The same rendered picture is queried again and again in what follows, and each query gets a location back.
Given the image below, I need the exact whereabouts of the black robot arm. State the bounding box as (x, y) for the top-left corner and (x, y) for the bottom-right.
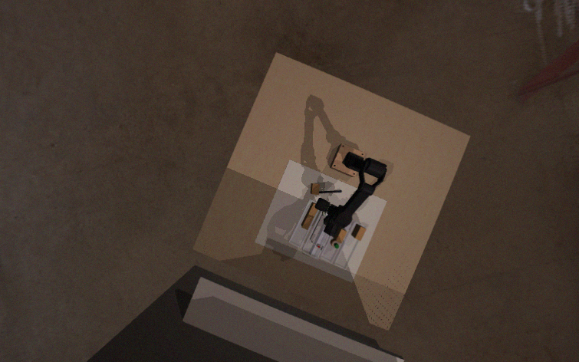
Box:
(324, 152), (387, 237)

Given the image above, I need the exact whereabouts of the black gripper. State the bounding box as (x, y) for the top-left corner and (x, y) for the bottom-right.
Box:
(315, 198), (337, 216)

